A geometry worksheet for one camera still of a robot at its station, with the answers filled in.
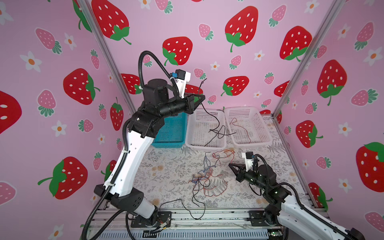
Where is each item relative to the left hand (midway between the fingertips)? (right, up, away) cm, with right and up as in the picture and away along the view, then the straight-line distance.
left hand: (205, 96), depth 55 cm
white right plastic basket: (+35, -11, +57) cm, 68 cm away
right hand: (+13, -31, +21) cm, 40 cm away
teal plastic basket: (-22, -16, +55) cm, 62 cm away
